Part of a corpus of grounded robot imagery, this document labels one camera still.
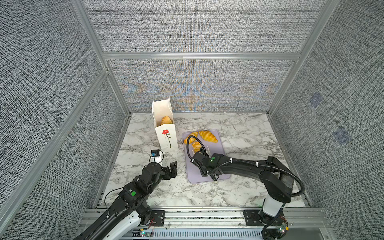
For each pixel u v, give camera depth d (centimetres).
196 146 94
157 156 64
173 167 67
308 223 73
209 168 60
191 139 80
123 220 50
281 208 58
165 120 100
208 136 100
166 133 85
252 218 73
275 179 48
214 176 80
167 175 66
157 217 74
